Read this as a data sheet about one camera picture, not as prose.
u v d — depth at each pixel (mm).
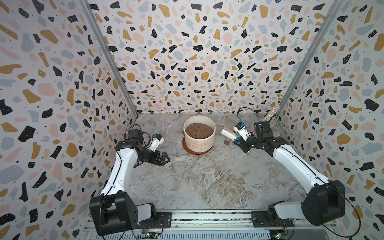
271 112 947
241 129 719
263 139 629
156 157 690
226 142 1053
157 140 731
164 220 736
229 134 816
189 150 975
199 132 956
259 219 737
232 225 731
